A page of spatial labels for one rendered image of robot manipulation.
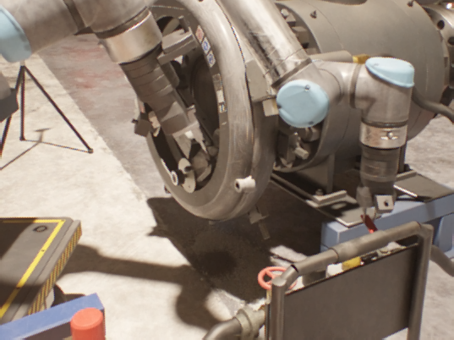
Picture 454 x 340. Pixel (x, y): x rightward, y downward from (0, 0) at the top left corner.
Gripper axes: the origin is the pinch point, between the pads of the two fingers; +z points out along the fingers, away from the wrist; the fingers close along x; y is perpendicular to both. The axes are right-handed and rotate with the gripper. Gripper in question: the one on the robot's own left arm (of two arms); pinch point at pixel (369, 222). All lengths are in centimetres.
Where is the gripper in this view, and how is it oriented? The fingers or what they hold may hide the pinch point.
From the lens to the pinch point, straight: 126.9
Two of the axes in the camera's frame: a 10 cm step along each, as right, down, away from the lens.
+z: 0.0, 9.3, 3.8
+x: 10.0, -0.2, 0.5
